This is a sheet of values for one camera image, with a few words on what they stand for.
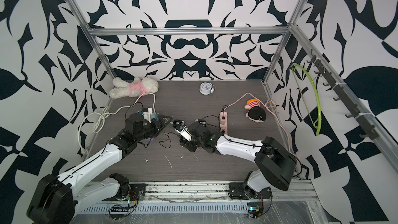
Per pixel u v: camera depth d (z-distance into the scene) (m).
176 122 0.94
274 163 0.43
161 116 0.73
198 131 0.65
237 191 0.74
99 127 0.98
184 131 0.72
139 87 1.05
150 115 0.75
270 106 1.10
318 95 0.67
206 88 1.12
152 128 0.71
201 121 0.97
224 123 0.94
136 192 0.74
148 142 0.71
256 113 0.94
